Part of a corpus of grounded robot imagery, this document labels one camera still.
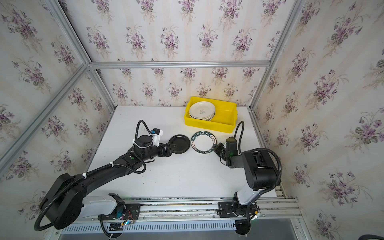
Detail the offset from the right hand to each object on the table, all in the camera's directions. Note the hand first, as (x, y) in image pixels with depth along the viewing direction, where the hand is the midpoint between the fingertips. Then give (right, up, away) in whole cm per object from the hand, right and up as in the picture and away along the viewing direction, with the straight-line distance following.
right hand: (212, 147), depth 96 cm
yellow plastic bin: (+11, +18, +15) cm, 26 cm away
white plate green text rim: (-6, +3, +3) cm, 7 cm away
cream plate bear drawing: (-6, +26, +15) cm, 31 cm away
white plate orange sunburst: (-4, +18, +8) cm, 21 cm away
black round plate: (-20, +3, +3) cm, 21 cm away
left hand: (-25, +5, -13) cm, 29 cm away
